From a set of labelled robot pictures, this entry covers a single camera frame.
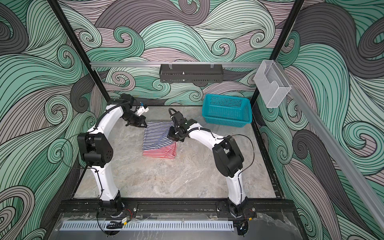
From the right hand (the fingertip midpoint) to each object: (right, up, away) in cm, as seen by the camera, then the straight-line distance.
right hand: (168, 137), depth 89 cm
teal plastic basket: (+44, +18, +29) cm, 56 cm away
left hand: (-14, +8, +2) cm, 16 cm away
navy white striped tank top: (-9, +1, +4) cm, 10 cm away
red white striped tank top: (-1, -9, +3) cm, 10 cm away
